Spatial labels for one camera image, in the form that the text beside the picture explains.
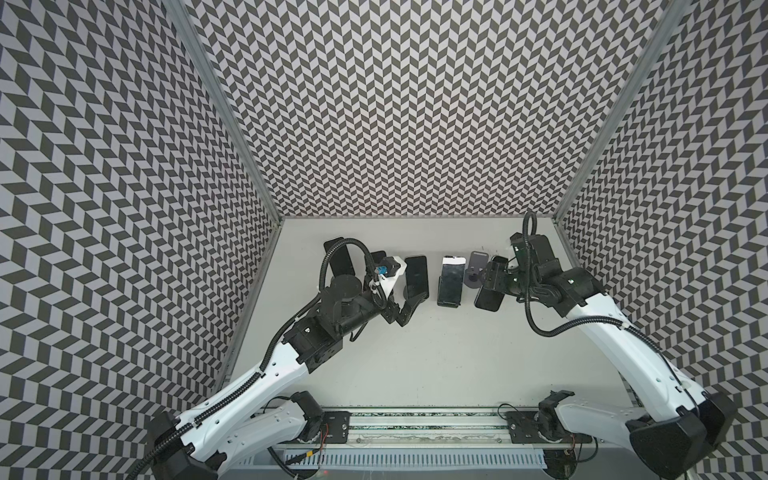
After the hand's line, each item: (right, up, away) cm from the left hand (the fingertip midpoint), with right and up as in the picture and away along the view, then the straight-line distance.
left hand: (409, 282), depth 67 cm
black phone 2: (+20, -5, +6) cm, 21 cm away
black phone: (+3, +1, +21) cm, 22 cm away
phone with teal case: (+13, -4, +22) cm, 26 cm away
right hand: (+21, -2, +8) cm, 23 cm away
